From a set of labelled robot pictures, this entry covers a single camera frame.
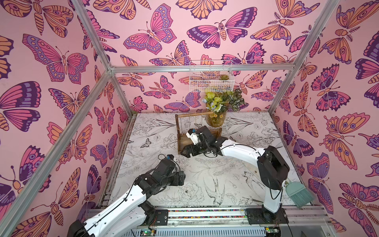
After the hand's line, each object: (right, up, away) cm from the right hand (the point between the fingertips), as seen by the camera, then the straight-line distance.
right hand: (187, 149), depth 86 cm
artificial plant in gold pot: (+22, +29, +16) cm, 40 cm away
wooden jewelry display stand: (-4, +4, +18) cm, 18 cm away
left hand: (-3, -13, -7) cm, 15 cm away
